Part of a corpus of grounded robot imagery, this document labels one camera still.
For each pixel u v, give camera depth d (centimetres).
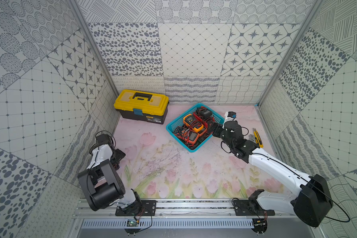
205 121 98
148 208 73
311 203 55
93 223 70
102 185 45
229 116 69
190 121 95
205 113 98
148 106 96
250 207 66
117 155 80
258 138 99
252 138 101
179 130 97
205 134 97
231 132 58
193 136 93
